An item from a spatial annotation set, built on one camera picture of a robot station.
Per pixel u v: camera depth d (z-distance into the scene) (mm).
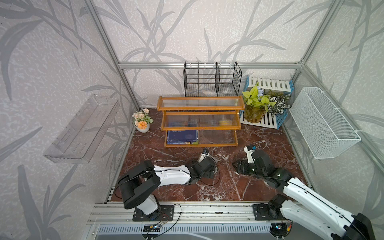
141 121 987
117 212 755
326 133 617
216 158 929
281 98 891
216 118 1120
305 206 492
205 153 788
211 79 1048
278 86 966
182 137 992
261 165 608
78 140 668
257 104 919
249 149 722
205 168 670
